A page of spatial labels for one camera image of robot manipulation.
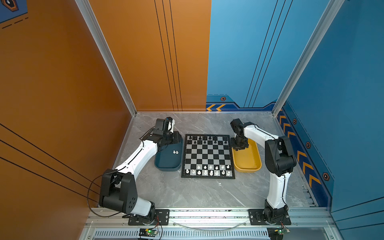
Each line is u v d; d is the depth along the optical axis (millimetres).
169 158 950
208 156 939
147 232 709
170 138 767
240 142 843
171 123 759
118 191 428
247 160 898
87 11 707
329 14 713
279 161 535
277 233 705
